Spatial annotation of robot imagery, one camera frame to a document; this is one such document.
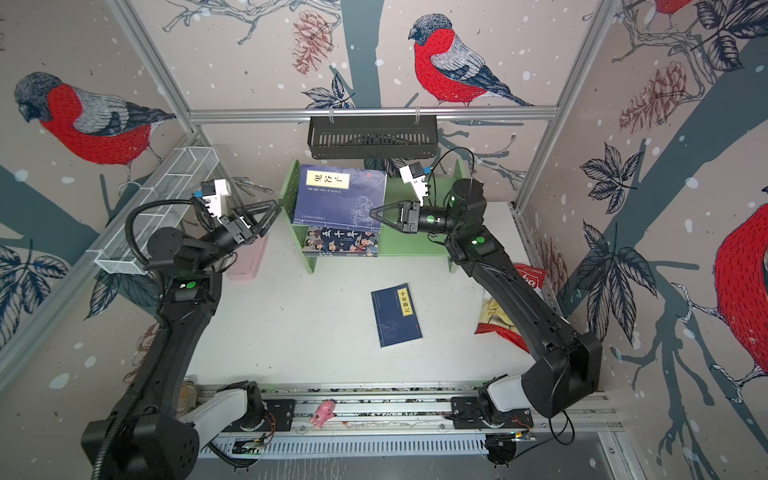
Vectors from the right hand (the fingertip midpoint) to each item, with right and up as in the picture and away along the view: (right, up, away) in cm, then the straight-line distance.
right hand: (368, 222), depth 60 cm
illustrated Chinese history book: (-11, -5, +31) cm, 34 cm away
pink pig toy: (-12, -48, +12) cm, 51 cm away
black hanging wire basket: (-2, +33, +46) cm, 57 cm away
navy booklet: (+6, -28, +30) cm, 42 cm away
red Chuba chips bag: (+36, -27, +27) cm, 53 cm away
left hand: (-19, +2, -2) cm, 19 cm away
